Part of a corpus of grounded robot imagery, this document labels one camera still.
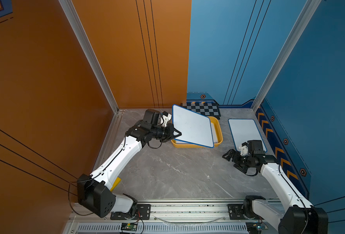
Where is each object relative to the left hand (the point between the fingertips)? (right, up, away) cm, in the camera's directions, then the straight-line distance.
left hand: (182, 131), depth 73 cm
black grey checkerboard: (+22, +16, +43) cm, 51 cm away
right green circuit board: (+35, -46, -3) cm, 58 cm away
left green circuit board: (-26, -47, -1) cm, 54 cm away
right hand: (+27, -17, +10) cm, 33 cm away
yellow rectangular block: (-38, -30, +9) cm, 49 cm away
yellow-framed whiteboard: (+24, -4, +29) cm, 38 cm away
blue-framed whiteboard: (+46, -1, +34) cm, 57 cm away
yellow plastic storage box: (+26, -4, +29) cm, 39 cm away
